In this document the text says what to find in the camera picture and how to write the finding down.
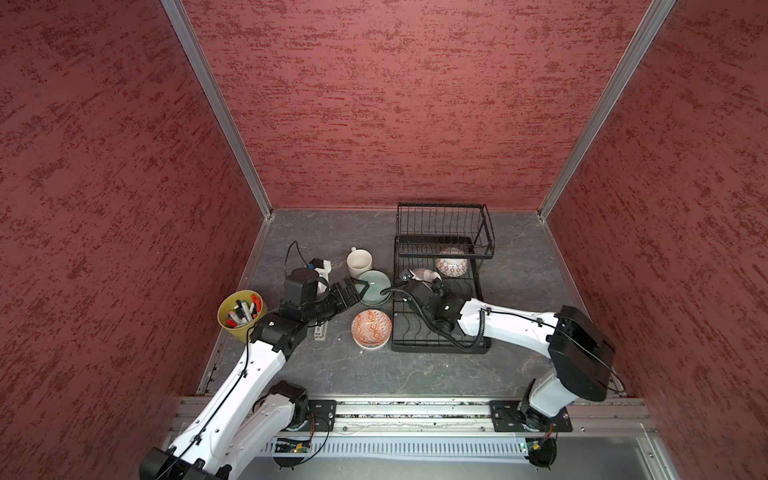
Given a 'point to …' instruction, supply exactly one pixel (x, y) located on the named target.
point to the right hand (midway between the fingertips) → (428, 295)
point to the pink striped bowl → (425, 275)
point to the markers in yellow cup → (242, 314)
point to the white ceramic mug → (359, 261)
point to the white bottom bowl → (372, 348)
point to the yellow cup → (226, 305)
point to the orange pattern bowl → (371, 327)
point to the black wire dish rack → (437, 271)
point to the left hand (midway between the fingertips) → (359, 298)
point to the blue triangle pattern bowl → (452, 267)
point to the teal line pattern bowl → (378, 281)
